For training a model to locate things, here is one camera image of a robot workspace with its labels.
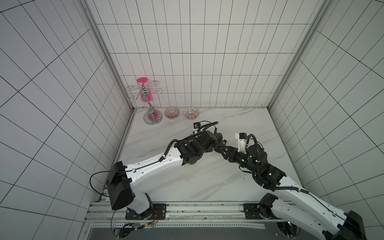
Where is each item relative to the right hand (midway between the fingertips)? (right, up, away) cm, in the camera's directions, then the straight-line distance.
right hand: (219, 145), depth 74 cm
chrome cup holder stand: (-46, +15, +41) cm, 63 cm away
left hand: (-8, 0, +3) cm, 8 cm away
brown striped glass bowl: (-30, +18, +40) cm, 53 cm away
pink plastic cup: (-43, +29, +19) cm, 55 cm away
